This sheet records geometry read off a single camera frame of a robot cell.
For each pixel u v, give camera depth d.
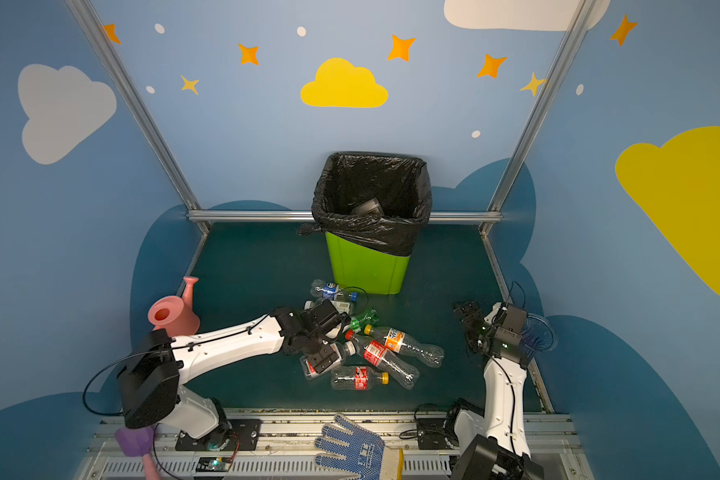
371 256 0.84
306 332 0.60
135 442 0.73
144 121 0.88
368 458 0.71
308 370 0.84
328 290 0.97
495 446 0.41
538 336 0.74
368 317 0.91
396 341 0.86
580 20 0.70
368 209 1.00
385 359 0.82
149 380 0.42
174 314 0.84
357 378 0.78
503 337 0.62
